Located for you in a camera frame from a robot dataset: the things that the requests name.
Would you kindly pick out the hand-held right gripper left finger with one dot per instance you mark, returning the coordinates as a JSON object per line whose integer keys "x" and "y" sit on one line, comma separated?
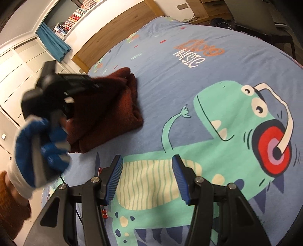
{"x": 114, "y": 177}

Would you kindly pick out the teal curtain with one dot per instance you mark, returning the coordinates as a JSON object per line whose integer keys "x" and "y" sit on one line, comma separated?
{"x": 53, "y": 43}

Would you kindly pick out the row of books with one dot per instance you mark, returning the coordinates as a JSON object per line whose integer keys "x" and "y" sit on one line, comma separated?
{"x": 75, "y": 16}

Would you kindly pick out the wooden bed headboard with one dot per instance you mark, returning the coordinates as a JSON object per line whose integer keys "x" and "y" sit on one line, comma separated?
{"x": 113, "y": 30}

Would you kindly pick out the blue dinosaur printed duvet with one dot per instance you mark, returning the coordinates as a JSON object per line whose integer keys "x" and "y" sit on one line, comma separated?
{"x": 165, "y": 82}

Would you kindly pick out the grey wall switch panel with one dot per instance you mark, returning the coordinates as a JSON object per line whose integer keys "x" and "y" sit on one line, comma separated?
{"x": 181, "y": 6}

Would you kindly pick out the white wall switch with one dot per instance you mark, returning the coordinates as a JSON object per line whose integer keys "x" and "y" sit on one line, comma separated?
{"x": 3, "y": 136}

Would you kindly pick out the grey chair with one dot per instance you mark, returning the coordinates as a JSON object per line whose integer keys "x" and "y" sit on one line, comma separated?
{"x": 251, "y": 14}

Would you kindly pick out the white wardrobe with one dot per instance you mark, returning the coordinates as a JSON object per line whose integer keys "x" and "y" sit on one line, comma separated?
{"x": 14, "y": 71}

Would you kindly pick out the dark red knitted sweater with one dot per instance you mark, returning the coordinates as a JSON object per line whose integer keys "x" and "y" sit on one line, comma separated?
{"x": 113, "y": 111}

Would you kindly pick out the wooden nightstand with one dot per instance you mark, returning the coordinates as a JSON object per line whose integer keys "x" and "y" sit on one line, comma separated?
{"x": 208, "y": 7}

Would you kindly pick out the person's left hand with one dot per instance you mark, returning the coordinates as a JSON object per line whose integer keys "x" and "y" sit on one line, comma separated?
{"x": 23, "y": 142}

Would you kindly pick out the person's left forearm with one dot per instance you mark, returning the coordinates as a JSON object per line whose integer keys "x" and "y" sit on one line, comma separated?
{"x": 11, "y": 212}

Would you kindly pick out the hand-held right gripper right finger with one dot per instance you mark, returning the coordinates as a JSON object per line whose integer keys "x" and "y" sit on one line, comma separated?
{"x": 181, "y": 179}

